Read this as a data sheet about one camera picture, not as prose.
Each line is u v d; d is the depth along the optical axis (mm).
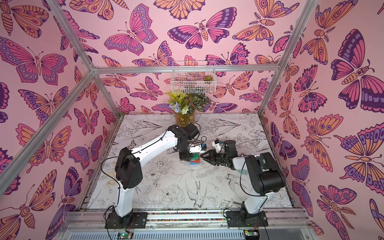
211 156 821
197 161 894
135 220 729
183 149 730
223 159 800
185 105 999
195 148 761
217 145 895
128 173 507
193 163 922
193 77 953
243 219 664
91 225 732
